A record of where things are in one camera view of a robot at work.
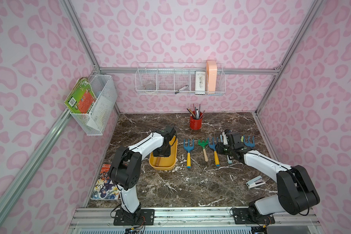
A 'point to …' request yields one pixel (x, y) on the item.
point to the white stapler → (255, 182)
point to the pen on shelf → (183, 88)
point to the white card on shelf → (200, 82)
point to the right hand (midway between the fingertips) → (217, 145)
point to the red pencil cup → (196, 124)
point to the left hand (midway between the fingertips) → (163, 152)
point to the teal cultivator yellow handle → (248, 144)
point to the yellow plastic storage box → (165, 163)
